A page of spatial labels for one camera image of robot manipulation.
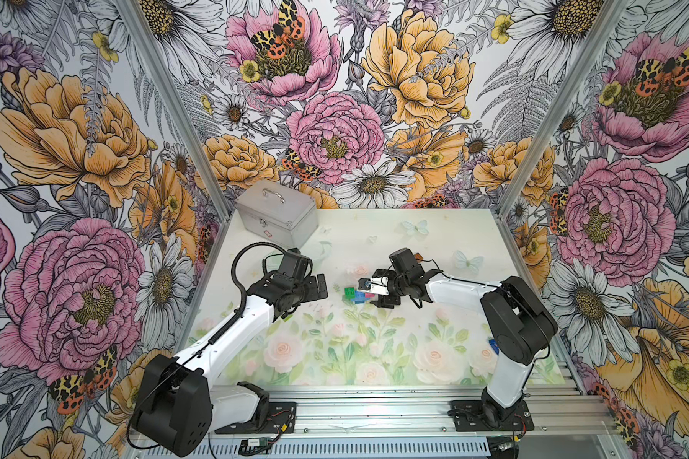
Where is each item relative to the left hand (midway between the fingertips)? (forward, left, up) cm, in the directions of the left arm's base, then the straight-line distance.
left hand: (309, 295), depth 85 cm
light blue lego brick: (+4, -15, -8) cm, 18 cm away
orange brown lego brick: (+21, -37, -10) cm, 44 cm away
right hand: (+5, -20, -7) cm, 22 cm away
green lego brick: (+4, -12, -5) cm, 13 cm away
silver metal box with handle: (+33, +13, +2) cm, 36 cm away
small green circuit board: (-34, +11, -11) cm, 37 cm away
